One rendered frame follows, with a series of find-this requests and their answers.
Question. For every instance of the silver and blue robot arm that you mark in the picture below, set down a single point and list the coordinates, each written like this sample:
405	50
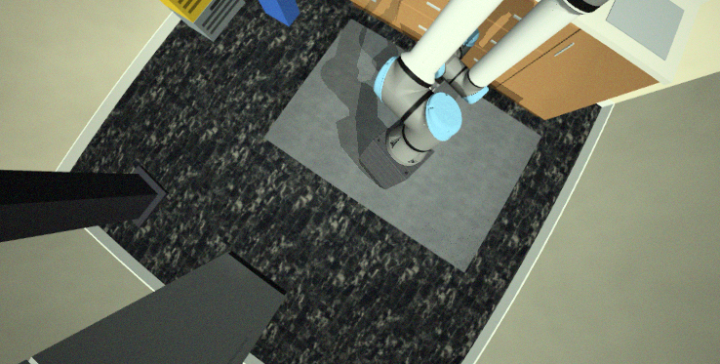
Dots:
403	82

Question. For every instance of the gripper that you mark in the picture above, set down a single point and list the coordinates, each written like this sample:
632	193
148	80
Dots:
439	81

